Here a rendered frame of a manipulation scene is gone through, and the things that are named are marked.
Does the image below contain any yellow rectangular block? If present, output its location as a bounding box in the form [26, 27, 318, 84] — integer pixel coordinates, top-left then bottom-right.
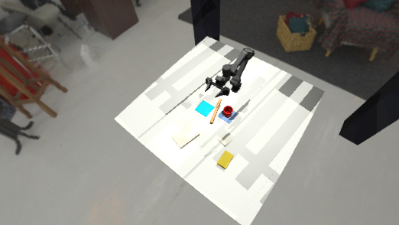
[217, 151, 233, 169]

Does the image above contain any dark red cup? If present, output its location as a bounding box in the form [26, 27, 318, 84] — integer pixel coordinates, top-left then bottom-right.
[223, 106, 233, 117]

